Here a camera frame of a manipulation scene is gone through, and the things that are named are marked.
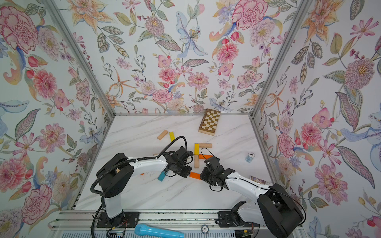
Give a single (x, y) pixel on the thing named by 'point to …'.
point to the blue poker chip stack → (250, 157)
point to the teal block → (161, 176)
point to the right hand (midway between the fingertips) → (200, 174)
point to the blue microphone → (143, 230)
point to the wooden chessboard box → (209, 122)
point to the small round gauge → (205, 229)
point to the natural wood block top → (205, 145)
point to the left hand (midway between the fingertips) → (192, 174)
